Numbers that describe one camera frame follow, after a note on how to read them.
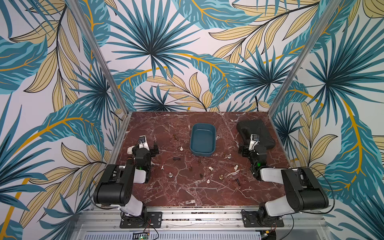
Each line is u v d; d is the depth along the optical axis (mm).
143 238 713
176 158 950
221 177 860
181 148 978
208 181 855
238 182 858
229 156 949
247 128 1059
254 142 787
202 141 1025
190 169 902
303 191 450
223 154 968
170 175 863
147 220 719
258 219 719
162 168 900
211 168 903
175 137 1036
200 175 880
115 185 451
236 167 897
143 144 769
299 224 733
